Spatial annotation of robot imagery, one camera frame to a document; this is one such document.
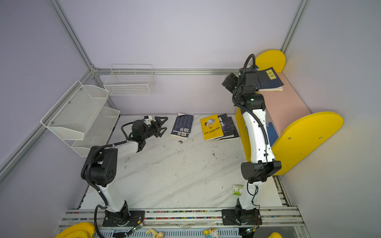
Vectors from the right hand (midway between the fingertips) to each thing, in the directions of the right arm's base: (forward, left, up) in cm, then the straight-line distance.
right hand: (228, 79), depth 72 cm
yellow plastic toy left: (-59, +70, -42) cm, 100 cm away
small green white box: (-38, -6, -44) cm, 58 cm away
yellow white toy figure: (-58, +8, -44) cm, 73 cm away
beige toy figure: (-59, +35, -45) cm, 82 cm away
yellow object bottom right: (-59, -21, -45) cm, 77 cm away
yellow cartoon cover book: (+6, +5, -44) cm, 45 cm away
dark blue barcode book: (+8, +28, -44) cm, 52 cm away
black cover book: (+5, -7, -43) cm, 44 cm away
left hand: (-4, +34, -27) cm, 44 cm away
